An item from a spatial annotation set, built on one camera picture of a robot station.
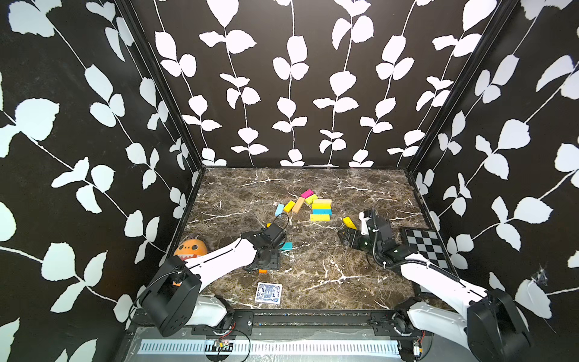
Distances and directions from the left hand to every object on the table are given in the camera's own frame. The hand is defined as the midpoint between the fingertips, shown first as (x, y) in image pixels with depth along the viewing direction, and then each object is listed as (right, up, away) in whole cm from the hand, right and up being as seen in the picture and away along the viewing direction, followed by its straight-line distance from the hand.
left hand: (271, 260), depth 85 cm
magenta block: (+16, +26, +24) cm, 39 cm away
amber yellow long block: (+22, +19, +19) cm, 35 cm away
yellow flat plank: (+33, +12, +13) cm, 38 cm away
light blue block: (+2, +18, +19) cm, 26 cm away
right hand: (+28, +11, 0) cm, 30 cm away
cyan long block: (+22, +17, +17) cm, 32 cm away
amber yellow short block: (+6, +19, +19) cm, 27 cm away
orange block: (-4, -5, +1) cm, 6 cm away
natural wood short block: (+11, +20, +19) cm, 30 cm away
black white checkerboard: (+65, +5, +6) cm, 65 cm away
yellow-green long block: (+21, +14, +16) cm, 30 cm away
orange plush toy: (-29, +6, -3) cm, 30 cm away
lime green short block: (+16, +22, +21) cm, 35 cm away
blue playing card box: (+1, -10, -6) cm, 12 cm away
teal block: (+6, +3, +8) cm, 10 cm away
